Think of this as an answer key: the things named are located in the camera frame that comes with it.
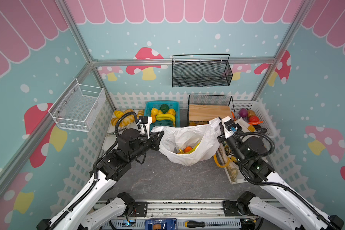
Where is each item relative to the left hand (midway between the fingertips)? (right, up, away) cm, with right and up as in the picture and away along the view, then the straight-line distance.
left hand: (164, 135), depth 66 cm
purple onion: (+58, +14, +46) cm, 76 cm away
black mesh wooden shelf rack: (+24, +16, +34) cm, 44 cm away
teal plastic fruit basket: (+4, +20, +47) cm, 51 cm away
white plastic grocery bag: (+14, -8, +26) cm, 31 cm away
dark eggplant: (+63, +1, +29) cm, 69 cm away
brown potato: (+64, +14, +46) cm, 80 cm away
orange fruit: (+13, -11, +26) cm, 31 cm away
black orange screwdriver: (+17, -43, +3) cm, 47 cm away
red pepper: (+64, +9, +40) cm, 76 cm away
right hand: (+25, +8, -3) cm, 26 cm away
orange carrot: (+63, +6, +37) cm, 73 cm away
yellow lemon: (-11, +15, +43) cm, 47 cm away
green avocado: (-4, +17, +44) cm, 47 cm away
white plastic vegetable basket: (+67, +20, +47) cm, 84 cm away
